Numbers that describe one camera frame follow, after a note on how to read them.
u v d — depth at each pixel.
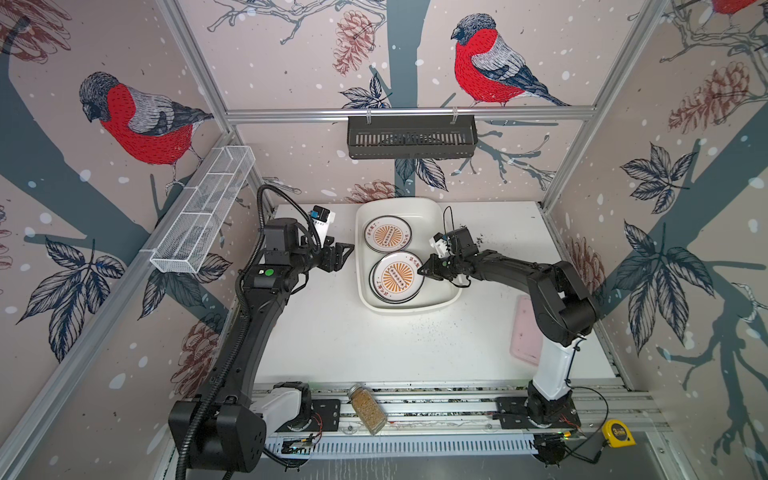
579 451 0.68
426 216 1.15
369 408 0.71
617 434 0.69
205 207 0.79
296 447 0.72
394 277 0.97
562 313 0.51
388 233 1.10
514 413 0.73
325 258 0.66
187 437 0.35
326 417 0.73
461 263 0.76
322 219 0.65
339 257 0.68
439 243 0.91
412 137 1.04
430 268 0.84
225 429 0.38
